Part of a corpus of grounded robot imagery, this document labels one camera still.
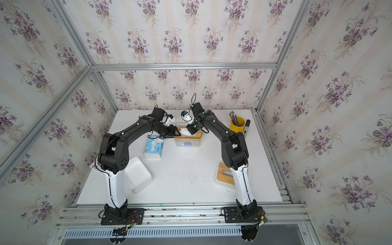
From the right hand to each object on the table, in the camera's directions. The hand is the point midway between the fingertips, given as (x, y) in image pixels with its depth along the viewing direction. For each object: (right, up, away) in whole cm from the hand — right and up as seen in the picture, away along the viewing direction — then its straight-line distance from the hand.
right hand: (191, 128), depth 97 cm
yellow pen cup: (+32, 0, +1) cm, 32 cm away
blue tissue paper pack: (-4, -2, -2) cm, 5 cm away
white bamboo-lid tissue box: (+19, -26, -14) cm, 35 cm away
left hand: (-8, -4, -3) cm, 10 cm away
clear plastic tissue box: (-3, -7, -2) cm, 8 cm away
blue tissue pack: (-23, -11, -7) cm, 26 cm away
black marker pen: (+40, +5, +9) cm, 41 cm away
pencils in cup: (+28, +7, 0) cm, 29 cm away
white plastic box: (-32, -27, -10) cm, 43 cm away
